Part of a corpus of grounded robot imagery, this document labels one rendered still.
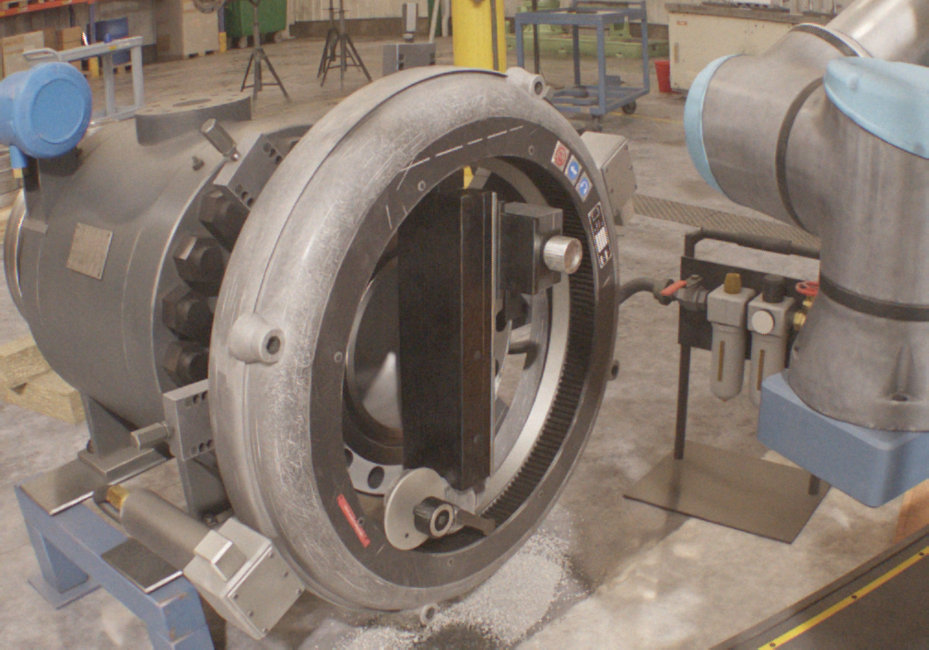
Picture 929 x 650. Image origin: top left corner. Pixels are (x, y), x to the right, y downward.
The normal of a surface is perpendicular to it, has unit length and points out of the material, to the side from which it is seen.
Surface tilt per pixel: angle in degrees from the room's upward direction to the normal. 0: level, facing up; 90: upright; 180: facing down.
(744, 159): 98
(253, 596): 90
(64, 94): 90
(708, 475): 0
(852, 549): 0
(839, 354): 70
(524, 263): 86
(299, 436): 89
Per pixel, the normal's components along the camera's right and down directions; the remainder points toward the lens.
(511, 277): -0.61, 0.23
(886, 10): -0.27, -0.43
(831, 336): -0.89, -0.18
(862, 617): -0.04, -0.94
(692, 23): -0.81, 0.22
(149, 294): -0.59, -0.07
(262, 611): 0.79, 0.18
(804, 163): -0.94, 0.10
